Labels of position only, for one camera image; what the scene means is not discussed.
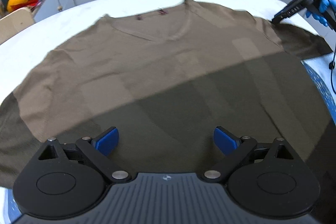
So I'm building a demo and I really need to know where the blue patterned table mat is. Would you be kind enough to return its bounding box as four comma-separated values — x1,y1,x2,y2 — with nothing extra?
301,53,336,122

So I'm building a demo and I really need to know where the red item on cabinet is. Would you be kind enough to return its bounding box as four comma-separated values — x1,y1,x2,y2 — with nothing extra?
11,0,43,11

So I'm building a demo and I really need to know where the blue gloved right hand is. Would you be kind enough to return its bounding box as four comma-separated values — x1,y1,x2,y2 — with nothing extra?
305,0,335,29

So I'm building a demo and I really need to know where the black cable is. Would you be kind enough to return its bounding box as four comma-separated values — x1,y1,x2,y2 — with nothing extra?
328,41,336,96

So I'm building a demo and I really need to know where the brown two-tone sweater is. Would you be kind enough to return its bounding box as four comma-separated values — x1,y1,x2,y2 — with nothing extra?
1,0,335,188

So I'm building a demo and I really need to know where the beige cardboard box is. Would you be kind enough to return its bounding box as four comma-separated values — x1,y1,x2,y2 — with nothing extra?
0,7,35,44

